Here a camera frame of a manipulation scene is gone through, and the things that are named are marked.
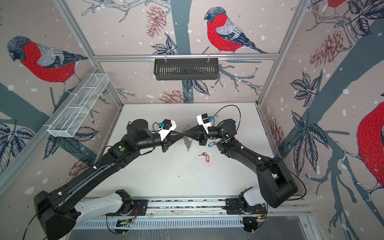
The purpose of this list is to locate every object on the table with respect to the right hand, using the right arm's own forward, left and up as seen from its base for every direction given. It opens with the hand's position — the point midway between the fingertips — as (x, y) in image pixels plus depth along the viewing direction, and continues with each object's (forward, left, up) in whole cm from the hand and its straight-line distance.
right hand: (183, 137), depth 66 cm
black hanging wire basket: (+59, +5, -2) cm, 60 cm away
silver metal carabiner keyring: (+1, -1, -6) cm, 7 cm away
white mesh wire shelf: (+4, +57, +3) cm, 58 cm away
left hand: (0, +1, +2) cm, 3 cm away
